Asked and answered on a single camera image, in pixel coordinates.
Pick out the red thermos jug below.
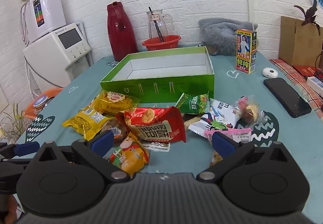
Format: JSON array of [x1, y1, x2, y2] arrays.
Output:
[[107, 1, 138, 61]]

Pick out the plaid cloth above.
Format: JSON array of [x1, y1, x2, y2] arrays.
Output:
[[270, 59, 322, 121]]

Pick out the white water dispenser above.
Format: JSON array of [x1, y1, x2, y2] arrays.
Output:
[[24, 21, 93, 92]]

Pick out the red plastic basket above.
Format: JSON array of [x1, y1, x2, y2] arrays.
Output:
[[142, 34, 181, 51]]

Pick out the grey fluffy blanket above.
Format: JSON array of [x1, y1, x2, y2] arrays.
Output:
[[198, 18, 258, 56]]

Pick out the white cartoon snack bag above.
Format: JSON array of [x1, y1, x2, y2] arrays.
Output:
[[188, 98, 241, 137]]

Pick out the stacked bowls in basin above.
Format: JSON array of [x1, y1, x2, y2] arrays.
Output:
[[33, 95, 48, 111]]

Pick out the dark purple plant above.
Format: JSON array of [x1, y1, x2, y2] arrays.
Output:
[[294, 0, 321, 36]]

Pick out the white water purifier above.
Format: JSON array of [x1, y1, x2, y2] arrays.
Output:
[[25, 0, 66, 44]]

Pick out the yellow round-logo snack bag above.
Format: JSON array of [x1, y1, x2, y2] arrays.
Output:
[[89, 90, 140, 114]]

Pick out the white round device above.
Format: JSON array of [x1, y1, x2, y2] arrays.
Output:
[[262, 67, 278, 79]]

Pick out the green cardboard box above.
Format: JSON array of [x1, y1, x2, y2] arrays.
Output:
[[100, 47, 215, 103]]

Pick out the brown cardboard box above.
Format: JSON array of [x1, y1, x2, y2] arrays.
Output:
[[279, 16, 322, 67]]

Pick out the yellow juice carton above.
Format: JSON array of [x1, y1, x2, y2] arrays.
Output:
[[235, 29, 257, 74]]

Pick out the red booklet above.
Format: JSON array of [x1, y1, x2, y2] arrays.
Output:
[[293, 66, 316, 77]]

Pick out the orange plastic basin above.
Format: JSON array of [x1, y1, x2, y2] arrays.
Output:
[[25, 88, 62, 120]]

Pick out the clear wrapped brown snack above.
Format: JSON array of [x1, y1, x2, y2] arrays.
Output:
[[101, 118, 128, 143]]

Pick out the glass pitcher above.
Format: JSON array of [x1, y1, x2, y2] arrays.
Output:
[[147, 9, 174, 39]]

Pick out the green potted grass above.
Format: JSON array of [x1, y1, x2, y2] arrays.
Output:
[[1, 103, 27, 144]]

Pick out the black smartphone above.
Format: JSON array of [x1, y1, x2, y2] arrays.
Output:
[[263, 78, 311, 118]]

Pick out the red broad bean snack bag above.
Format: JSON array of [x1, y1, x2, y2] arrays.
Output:
[[116, 107, 186, 143]]

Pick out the white small box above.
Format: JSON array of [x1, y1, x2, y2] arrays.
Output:
[[306, 77, 323, 97]]

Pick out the black straw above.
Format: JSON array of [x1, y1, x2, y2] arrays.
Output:
[[148, 6, 164, 42]]

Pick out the green pea snack bag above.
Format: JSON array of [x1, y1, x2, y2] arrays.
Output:
[[175, 93, 209, 115]]

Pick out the orange white chip bag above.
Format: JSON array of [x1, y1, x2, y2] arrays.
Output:
[[108, 133, 149, 177]]

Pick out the clear wrapped pastry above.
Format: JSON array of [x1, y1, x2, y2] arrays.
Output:
[[234, 95, 268, 128]]

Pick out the pink top biscuit bag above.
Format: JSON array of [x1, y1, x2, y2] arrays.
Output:
[[204, 128, 251, 166]]

